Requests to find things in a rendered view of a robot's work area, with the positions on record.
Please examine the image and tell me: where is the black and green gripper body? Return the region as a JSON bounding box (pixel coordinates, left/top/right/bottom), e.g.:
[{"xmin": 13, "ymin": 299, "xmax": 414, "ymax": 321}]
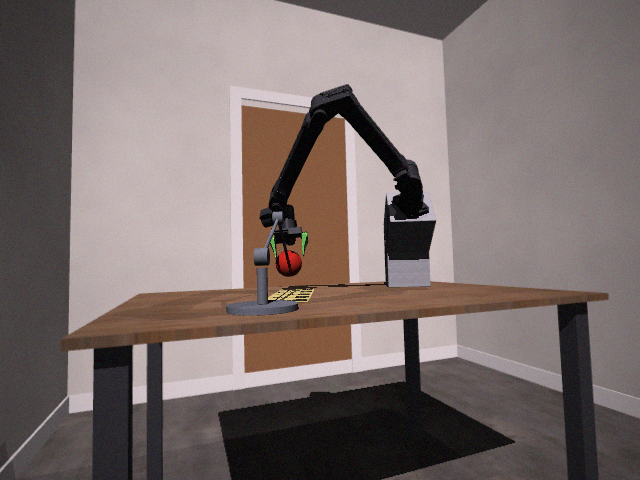
[{"xmin": 274, "ymin": 216, "xmax": 307, "ymax": 244}]

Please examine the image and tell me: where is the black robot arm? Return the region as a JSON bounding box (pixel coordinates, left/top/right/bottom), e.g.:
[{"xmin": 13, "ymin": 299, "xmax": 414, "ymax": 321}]
[{"xmin": 259, "ymin": 84, "xmax": 429, "ymax": 228}]

